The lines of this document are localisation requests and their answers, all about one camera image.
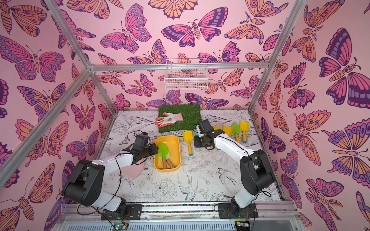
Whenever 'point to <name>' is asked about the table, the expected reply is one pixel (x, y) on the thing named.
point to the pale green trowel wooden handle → (170, 163)
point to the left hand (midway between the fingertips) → (158, 147)
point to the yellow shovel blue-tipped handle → (188, 137)
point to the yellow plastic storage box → (173, 143)
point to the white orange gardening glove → (170, 119)
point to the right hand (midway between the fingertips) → (193, 143)
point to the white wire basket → (186, 74)
